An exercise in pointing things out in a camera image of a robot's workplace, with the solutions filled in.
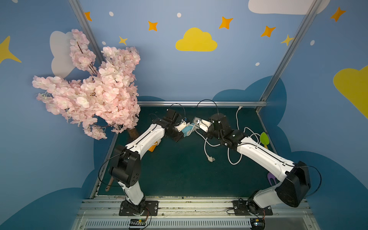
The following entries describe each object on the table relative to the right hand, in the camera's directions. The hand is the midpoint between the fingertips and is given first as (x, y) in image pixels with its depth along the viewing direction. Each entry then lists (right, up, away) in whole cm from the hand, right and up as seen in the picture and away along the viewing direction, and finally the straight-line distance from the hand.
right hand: (207, 119), depth 81 cm
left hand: (-16, -8, +8) cm, 20 cm away
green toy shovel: (+45, -14, +22) cm, 52 cm away
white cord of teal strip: (+3, -25, +10) cm, 27 cm away
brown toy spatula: (-57, -39, -1) cm, 69 cm away
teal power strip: (-11, -6, +6) cm, 14 cm away
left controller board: (-38, -54, -8) cm, 66 cm away
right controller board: (+25, -54, -8) cm, 60 cm away
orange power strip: (-35, -18, +14) cm, 42 cm away
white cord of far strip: (+28, -6, +27) cm, 39 cm away
